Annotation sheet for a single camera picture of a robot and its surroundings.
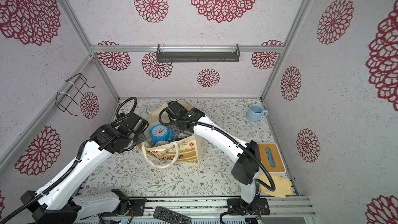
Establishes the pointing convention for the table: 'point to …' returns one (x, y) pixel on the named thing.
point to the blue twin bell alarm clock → (160, 132)
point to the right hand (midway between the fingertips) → (176, 122)
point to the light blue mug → (255, 112)
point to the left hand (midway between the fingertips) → (138, 138)
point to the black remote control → (170, 216)
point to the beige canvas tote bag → (163, 145)
